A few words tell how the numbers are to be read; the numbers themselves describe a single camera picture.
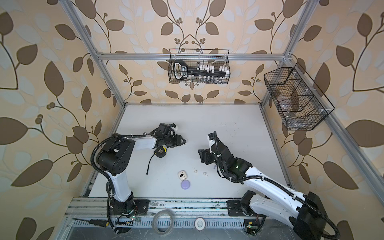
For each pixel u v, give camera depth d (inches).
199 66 31.9
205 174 33.3
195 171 34.0
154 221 26.9
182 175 32.6
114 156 20.1
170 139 33.8
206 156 26.7
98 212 29.0
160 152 35.9
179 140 34.8
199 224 27.4
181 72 33.3
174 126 36.6
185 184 32.2
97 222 27.3
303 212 15.5
